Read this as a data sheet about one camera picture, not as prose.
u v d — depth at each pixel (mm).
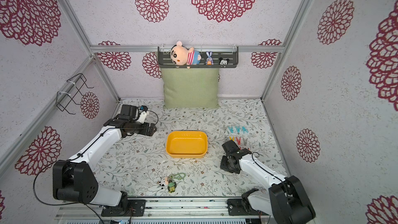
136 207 735
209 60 898
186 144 973
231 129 1027
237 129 1029
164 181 796
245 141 966
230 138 978
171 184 796
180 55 833
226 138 975
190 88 999
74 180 421
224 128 1030
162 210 732
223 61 919
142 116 779
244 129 1029
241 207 728
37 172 647
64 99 731
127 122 633
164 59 939
